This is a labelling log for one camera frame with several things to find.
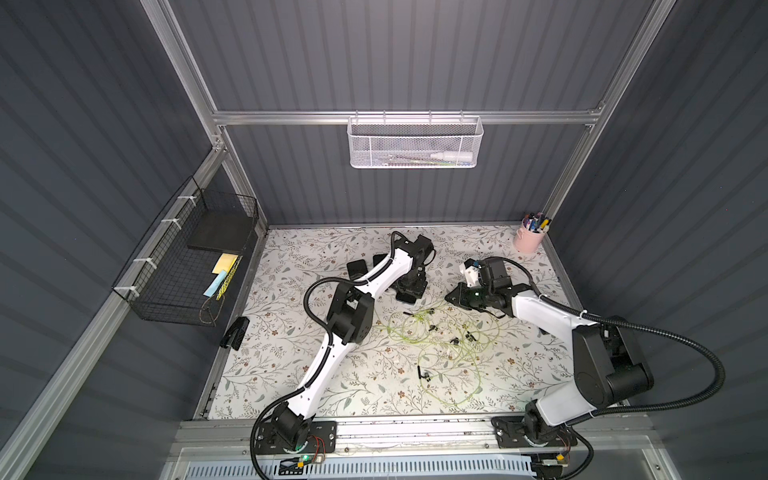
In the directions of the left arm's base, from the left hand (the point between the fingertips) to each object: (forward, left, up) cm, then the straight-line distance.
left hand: (414, 295), depth 99 cm
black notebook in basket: (+5, +54, +26) cm, 60 cm away
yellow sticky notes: (-6, +51, +25) cm, 57 cm away
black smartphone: (-2, +2, +1) cm, 3 cm away
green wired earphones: (-15, -12, -2) cm, 19 cm away
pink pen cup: (+19, -42, +8) cm, 47 cm away
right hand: (-6, -11, +8) cm, 14 cm away
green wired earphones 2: (-12, +1, 0) cm, 12 cm away
